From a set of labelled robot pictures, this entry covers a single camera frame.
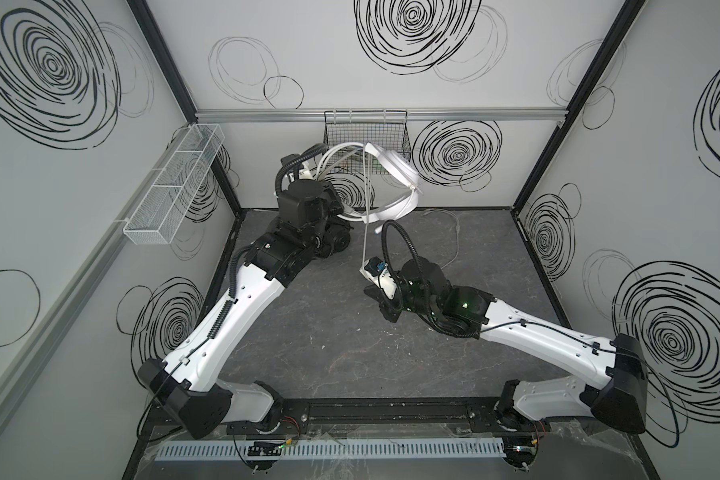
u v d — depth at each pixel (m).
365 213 0.62
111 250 0.60
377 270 0.59
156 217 0.72
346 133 0.96
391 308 0.55
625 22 0.73
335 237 1.01
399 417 0.75
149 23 0.72
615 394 0.38
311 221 0.48
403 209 0.57
